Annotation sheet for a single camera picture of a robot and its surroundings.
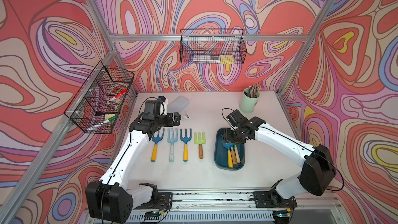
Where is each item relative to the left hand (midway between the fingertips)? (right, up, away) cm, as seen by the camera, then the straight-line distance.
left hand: (174, 117), depth 79 cm
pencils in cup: (+48, +16, +19) cm, 54 cm away
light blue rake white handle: (-4, -16, +15) cm, 22 cm away
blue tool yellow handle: (+30, -18, +11) cm, 37 cm away
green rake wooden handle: (+14, -17, +14) cm, 26 cm away
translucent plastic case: (-1, +7, +32) cm, 33 cm away
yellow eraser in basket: (+30, +34, +11) cm, 46 cm away
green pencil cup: (+46, +10, +19) cm, 50 cm away
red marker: (-26, +12, -3) cm, 29 cm away
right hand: (+29, -14, +3) cm, 33 cm away
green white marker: (-31, -2, -9) cm, 32 cm away
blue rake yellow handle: (-14, -15, +14) cm, 25 cm away
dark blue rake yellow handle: (+4, -15, +16) cm, 22 cm away
